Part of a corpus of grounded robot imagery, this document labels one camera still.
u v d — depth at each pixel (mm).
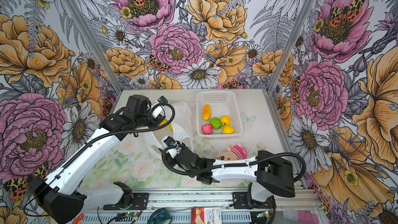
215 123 959
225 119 977
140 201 730
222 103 1118
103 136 455
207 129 935
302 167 442
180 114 844
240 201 739
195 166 554
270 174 431
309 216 699
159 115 662
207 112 1028
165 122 564
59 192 382
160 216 635
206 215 675
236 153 832
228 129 919
